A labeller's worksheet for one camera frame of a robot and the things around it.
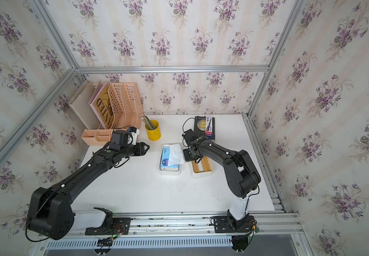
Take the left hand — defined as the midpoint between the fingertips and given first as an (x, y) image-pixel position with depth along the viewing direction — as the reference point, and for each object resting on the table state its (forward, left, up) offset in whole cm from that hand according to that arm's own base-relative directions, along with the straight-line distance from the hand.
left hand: (147, 147), depth 84 cm
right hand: (0, -24, -10) cm, 26 cm away
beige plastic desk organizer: (+41, +22, -10) cm, 47 cm away
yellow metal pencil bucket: (+16, -1, -10) cm, 19 cm away
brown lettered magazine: (+25, +29, +5) cm, 39 cm away
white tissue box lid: (-6, -32, -14) cm, 35 cm away
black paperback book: (+26, -35, -12) cm, 45 cm away
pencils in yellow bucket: (+20, +3, -1) cm, 20 cm away
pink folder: (+35, +32, +13) cm, 49 cm away
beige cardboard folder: (+20, +38, +13) cm, 45 cm away
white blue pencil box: (+24, -37, -10) cm, 45 cm away
